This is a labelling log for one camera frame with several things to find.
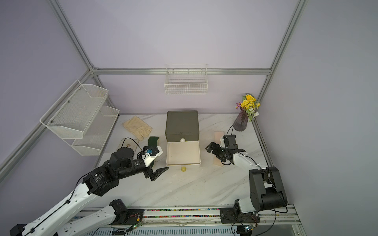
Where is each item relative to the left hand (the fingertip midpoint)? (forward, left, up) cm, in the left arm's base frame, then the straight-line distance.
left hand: (161, 160), depth 67 cm
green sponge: (+26, +14, -22) cm, 37 cm away
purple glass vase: (+39, -50, -19) cm, 66 cm away
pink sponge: (+33, -34, -25) cm, 53 cm away
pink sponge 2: (+9, -29, -19) cm, 36 cm away
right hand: (+15, -27, -19) cm, 36 cm away
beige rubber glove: (+40, +28, -23) cm, 54 cm away
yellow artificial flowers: (+39, -51, 0) cm, 64 cm away
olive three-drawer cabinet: (+25, -8, -4) cm, 27 cm away
